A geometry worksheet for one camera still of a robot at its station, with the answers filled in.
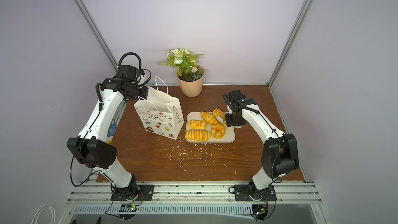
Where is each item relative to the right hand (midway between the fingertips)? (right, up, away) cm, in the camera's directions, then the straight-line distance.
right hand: (235, 113), depth 87 cm
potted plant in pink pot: (-28, +25, +20) cm, 43 cm away
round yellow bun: (-10, -11, +3) cm, 15 cm away
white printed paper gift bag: (-40, +1, -12) cm, 42 cm away
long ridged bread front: (-22, -13, +3) cm, 26 cm away
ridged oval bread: (-9, 0, +11) cm, 14 cm away
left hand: (-49, +12, -6) cm, 50 cm away
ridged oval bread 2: (-15, -4, +10) cm, 18 cm away
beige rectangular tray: (-2, -14, +8) cm, 16 cm away
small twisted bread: (-23, -8, +6) cm, 24 cm away
